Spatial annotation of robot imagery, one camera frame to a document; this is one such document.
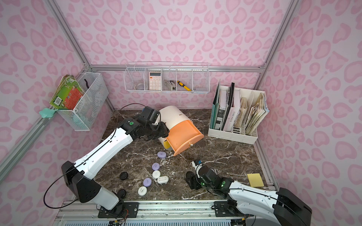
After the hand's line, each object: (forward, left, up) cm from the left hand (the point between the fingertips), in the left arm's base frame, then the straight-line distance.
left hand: (167, 129), depth 77 cm
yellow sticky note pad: (-20, -50, -23) cm, 59 cm away
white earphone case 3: (-26, +14, -23) cm, 37 cm away
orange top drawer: (0, -8, -6) cm, 10 cm away
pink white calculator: (+36, +10, +6) cm, 38 cm away
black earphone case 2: (-27, +25, -23) cm, 44 cm away
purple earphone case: (-4, +6, -23) cm, 24 cm away
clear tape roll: (+33, +21, +4) cm, 39 cm away
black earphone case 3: (-16, -12, -24) cm, 32 cm away
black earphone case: (-17, +27, -23) cm, 39 cm away
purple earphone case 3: (-21, +12, -22) cm, 33 cm away
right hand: (-19, -12, -22) cm, 32 cm away
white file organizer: (+14, -42, -4) cm, 44 cm away
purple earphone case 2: (-12, +9, -23) cm, 27 cm away
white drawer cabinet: (+13, -1, -3) cm, 13 cm away
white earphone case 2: (-20, +3, -23) cm, 30 cm away
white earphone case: (-17, +8, -23) cm, 29 cm away
